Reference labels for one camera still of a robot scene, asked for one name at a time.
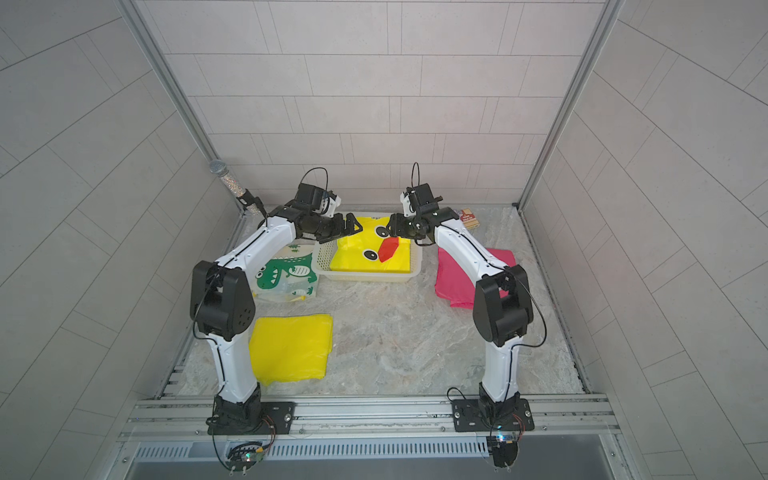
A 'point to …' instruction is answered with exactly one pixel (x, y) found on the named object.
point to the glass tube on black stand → (251, 203)
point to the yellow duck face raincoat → (371, 249)
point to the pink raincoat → (454, 286)
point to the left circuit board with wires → (242, 456)
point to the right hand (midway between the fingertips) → (394, 225)
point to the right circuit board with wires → (503, 449)
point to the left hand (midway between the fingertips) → (356, 226)
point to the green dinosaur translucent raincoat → (289, 275)
